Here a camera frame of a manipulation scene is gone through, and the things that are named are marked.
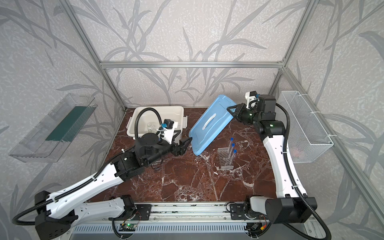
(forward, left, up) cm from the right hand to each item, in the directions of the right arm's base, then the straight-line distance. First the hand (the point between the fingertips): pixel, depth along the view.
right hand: (228, 104), depth 70 cm
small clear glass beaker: (+11, +48, -32) cm, 59 cm away
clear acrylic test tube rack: (-11, -2, -37) cm, 39 cm away
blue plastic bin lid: (-3, +8, -11) cm, 14 cm away
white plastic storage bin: (+17, +51, -32) cm, 62 cm away
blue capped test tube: (+4, -8, -38) cm, 39 cm away
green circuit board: (-45, +48, -37) cm, 76 cm away
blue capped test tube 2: (-7, -6, -28) cm, 29 cm away
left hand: (-14, +18, -4) cm, 23 cm away
